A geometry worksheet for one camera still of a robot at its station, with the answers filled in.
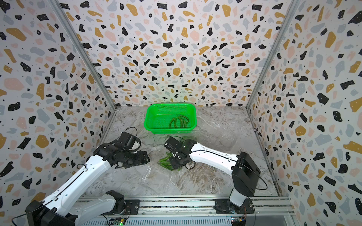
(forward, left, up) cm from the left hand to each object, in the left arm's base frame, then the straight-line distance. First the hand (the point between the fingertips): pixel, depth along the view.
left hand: (146, 160), depth 76 cm
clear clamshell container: (-7, -7, -13) cm, 17 cm away
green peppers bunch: (+3, -9, -10) cm, 14 cm away
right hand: (-1, -15, -5) cm, 16 cm away
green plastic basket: (+42, -9, -14) cm, 45 cm away
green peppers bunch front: (+38, -17, -13) cm, 43 cm away
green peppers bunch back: (+21, -23, -10) cm, 33 cm away
